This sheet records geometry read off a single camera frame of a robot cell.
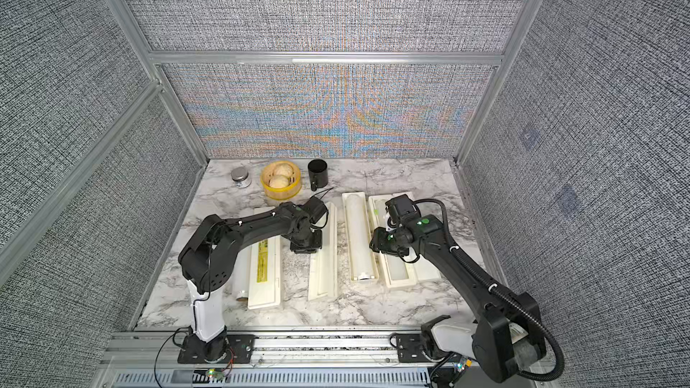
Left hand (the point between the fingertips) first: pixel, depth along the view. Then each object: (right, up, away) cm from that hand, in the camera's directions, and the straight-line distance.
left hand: (322, 249), depth 92 cm
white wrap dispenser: (-16, -4, -13) cm, 21 cm away
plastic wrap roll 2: (+24, -2, -11) cm, 26 cm away
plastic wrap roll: (+13, +1, -3) cm, 14 cm away
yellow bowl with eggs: (-18, +24, +17) cm, 34 cm away
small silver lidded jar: (-33, +25, +15) cm, 44 cm away
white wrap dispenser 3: (+30, -4, -11) cm, 33 cm away
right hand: (+17, +6, -11) cm, 21 cm away
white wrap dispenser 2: (+18, -2, -6) cm, 19 cm away
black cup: (-3, +27, +15) cm, 31 cm away
